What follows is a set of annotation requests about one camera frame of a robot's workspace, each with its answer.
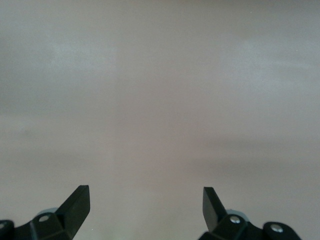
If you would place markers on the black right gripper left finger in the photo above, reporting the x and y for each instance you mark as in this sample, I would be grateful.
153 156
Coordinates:
72 212

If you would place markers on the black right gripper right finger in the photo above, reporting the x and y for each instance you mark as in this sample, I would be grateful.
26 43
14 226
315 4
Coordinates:
212 212

